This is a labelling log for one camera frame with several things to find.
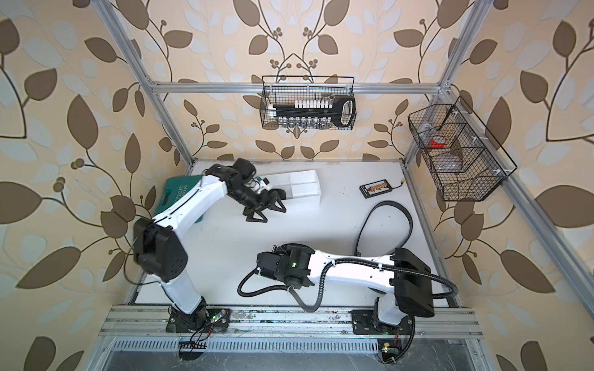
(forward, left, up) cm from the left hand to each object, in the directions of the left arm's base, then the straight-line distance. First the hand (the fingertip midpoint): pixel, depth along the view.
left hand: (273, 211), depth 78 cm
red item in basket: (+21, -58, +14) cm, 63 cm away
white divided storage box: (+22, -8, -14) cm, 27 cm away
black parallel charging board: (+25, -45, -17) cm, 55 cm away
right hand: (-11, -8, -8) cm, 16 cm away
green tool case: (+22, +49, -17) cm, 56 cm away
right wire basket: (+10, -63, +15) cm, 65 cm away
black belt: (+11, -40, -18) cm, 45 cm away
